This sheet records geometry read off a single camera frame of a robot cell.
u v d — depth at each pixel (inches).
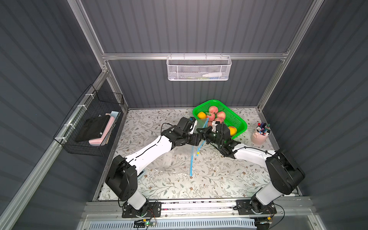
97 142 25.1
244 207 29.0
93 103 31.0
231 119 42.2
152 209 28.6
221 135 26.1
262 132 35.9
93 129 26.5
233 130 38.8
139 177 31.7
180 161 35.9
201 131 31.5
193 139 28.4
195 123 30.3
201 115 42.5
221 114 42.7
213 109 43.9
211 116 42.4
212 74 36.6
